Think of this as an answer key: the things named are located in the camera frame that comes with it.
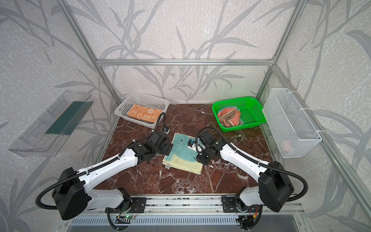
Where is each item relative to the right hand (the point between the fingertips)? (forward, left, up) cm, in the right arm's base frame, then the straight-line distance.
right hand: (200, 152), depth 84 cm
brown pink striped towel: (+31, -23, -6) cm, 39 cm away
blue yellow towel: (+1, +11, -9) cm, 14 cm away
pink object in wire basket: (-2, -44, +11) cm, 46 cm away
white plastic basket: (+46, +39, -3) cm, 60 cm away
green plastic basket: (+38, -42, -10) cm, 58 cm away
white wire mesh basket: (-3, -39, +26) cm, 47 cm away
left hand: (+6, +20, +5) cm, 22 cm away
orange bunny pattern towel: (+36, +43, -7) cm, 56 cm away
